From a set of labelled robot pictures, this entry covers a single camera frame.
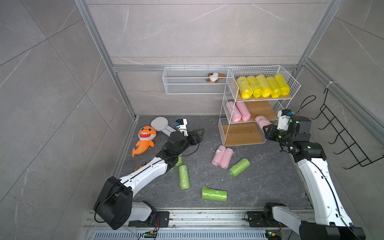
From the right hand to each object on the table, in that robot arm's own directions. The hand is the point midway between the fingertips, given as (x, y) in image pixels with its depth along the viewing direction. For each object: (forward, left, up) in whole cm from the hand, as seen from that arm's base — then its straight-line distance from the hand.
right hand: (267, 127), depth 72 cm
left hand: (+2, +32, -3) cm, 32 cm away
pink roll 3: (+12, +13, -2) cm, 18 cm away
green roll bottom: (-24, +27, -27) cm, 45 cm away
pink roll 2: (-2, +16, -28) cm, 33 cm away
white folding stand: (+27, +62, -27) cm, 73 cm away
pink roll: (+1, +21, -29) cm, 36 cm away
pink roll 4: (+3, +2, +1) cm, 4 cm away
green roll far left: (-7, +51, -31) cm, 61 cm away
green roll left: (-3, +46, -28) cm, 54 cm away
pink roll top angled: (+12, +8, -2) cm, 14 cm away
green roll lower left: (-14, +43, -27) cm, 53 cm away
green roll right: (-8, +10, -28) cm, 31 cm away
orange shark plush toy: (+13, +69, -22) cm, 74 cm away
